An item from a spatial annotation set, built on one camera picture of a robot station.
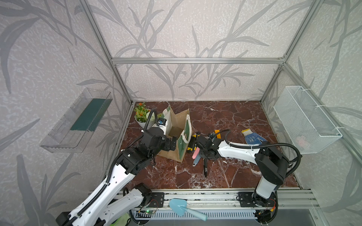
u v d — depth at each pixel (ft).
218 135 3.25
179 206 2.36
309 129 2.06
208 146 2.18
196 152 2.95
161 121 1.92
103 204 1.31
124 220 2.23
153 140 1.60
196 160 2.87
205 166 2.76
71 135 2.04
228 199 2.47
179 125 2.94
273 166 1.50
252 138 3.23
